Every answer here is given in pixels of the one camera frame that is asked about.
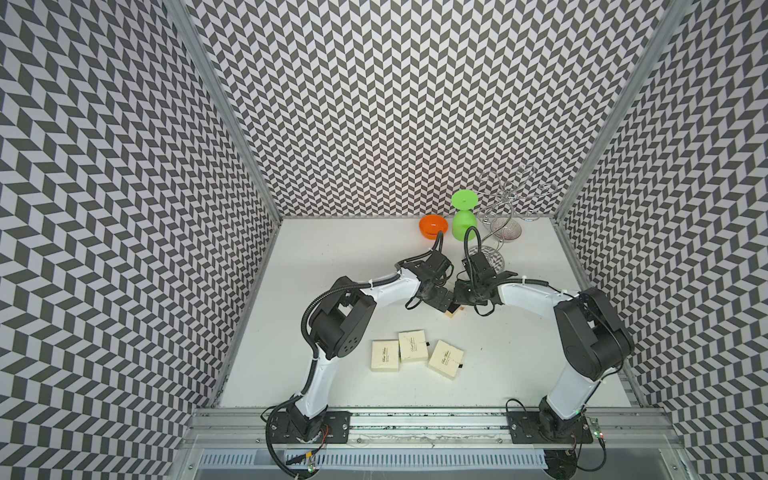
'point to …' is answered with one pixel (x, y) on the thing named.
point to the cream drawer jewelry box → (451, 315)
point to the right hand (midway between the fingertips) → (458, 299)
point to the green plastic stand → (465, 215)
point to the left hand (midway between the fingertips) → (433, 298)
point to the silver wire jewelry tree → (506, 213)
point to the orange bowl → (430, 224)
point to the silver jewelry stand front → (491, 254)
